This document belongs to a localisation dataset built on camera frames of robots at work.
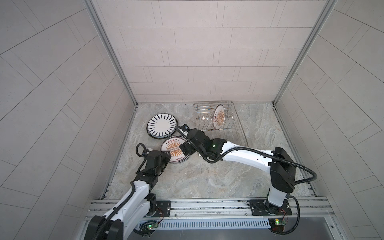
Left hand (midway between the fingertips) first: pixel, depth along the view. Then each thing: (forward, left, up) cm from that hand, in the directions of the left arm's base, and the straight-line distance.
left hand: (173, 150), depth 86 cm
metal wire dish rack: (+16, -37, -3) cm, 41 cm away
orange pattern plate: (+5, +1, -3) cm, 6 cm away
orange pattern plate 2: (+23, -28, +2) cm, 37 cm away
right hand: (+1, -7, +9) cm, 11 cm away
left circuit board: (-35, +5, -1) cm, 36 cm away
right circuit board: (-34, -51, -5) cm, 62 cm away
